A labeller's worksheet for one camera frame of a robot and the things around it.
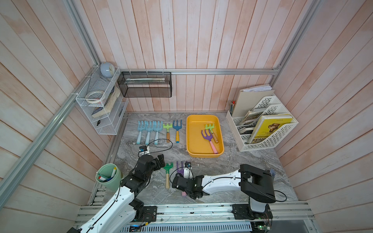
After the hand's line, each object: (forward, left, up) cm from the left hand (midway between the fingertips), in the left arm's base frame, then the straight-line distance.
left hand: (157, 158), depth 83 cm
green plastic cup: (-9, +26, -3) cm, 28 cm away
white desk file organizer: (+22, -56, +2) cm, 60 cm away
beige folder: (+37, -60, +16) cm, 72 cm away
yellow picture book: (+16, -66, +12) cm, 69 cm away
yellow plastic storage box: (+14, -26, -9) cm, 30 cm away
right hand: (-10, -14, -10) cm, 19 cm away
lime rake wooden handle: (+32, -3, -9) cm, 33 cm away
